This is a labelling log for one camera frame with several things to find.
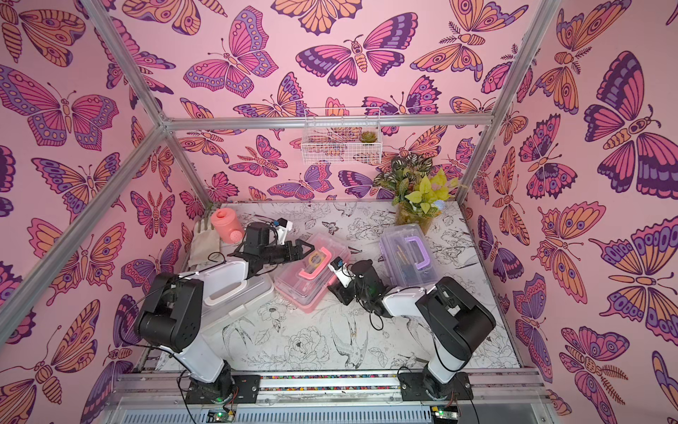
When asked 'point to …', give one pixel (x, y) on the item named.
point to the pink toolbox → (304, 283)
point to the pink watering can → (229, 227)
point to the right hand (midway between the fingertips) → (336, 279)
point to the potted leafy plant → (420, 193)
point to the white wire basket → (342, 136)
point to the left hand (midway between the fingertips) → (311, 248)
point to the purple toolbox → (408, 256)
